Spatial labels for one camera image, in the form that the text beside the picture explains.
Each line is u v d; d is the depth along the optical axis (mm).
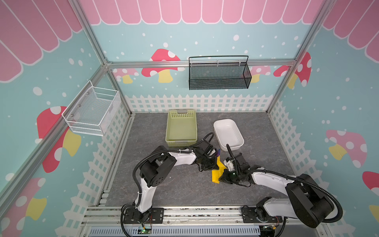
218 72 943
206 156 815
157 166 533
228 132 1061
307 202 425
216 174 872
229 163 831
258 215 657
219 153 972
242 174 676
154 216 746
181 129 1049
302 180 457
